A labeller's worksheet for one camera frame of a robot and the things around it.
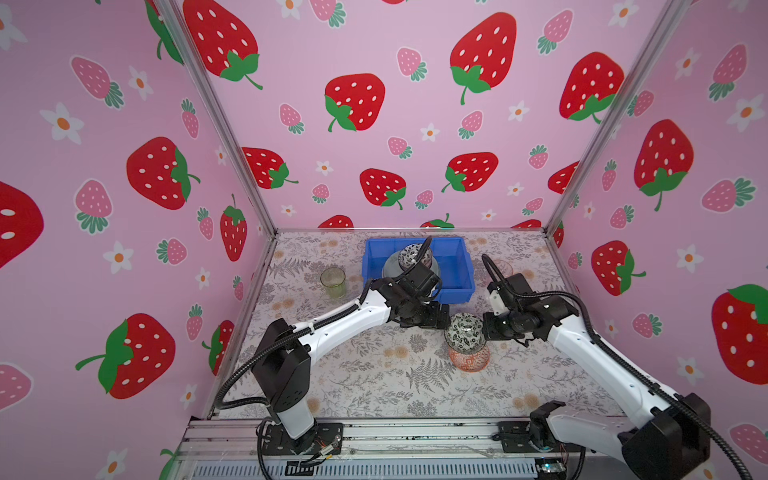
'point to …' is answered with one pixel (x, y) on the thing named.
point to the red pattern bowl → (469, 362)
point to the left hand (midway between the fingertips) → (441, 323)
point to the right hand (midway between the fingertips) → (481, 329)
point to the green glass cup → (334, 279)
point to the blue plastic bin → (453, 260)
